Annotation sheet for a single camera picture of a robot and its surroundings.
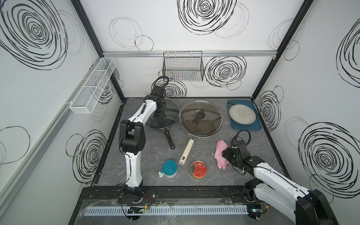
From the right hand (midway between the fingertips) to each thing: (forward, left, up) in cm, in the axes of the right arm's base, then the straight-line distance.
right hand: (223, 154), depth 86 cm
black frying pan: (+28, +34, +2) cm, 44 cm away
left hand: (+29, +43, +10) cm, 53 cm away
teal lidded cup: (-11, +32, +5) cm, 35 cm away
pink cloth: (-6, +2, +2) cm, 6 cm away
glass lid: (+18, +15, +13) cm, 27 cm away
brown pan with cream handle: (+2, +21, +7) cm, 23 cm away
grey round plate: (+32, -19, 0) cm, 37 cm away
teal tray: (+24, -28, -4) cm, 37 cm away
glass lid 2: (+26, +41, +6) cm, 49 cm away
